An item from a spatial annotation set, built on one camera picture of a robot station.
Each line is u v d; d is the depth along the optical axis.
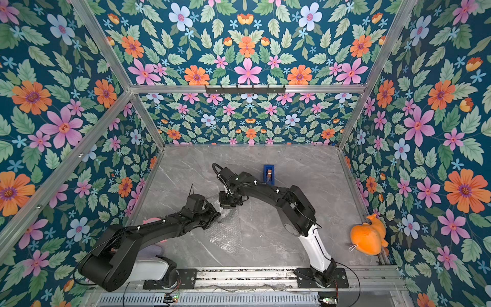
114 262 0.42
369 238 0.77
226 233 0.86
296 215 0.52
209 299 0.70
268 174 0.99
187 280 0.73
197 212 0.73
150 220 0.86
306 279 0.72
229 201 0.79
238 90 0.93
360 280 0.75
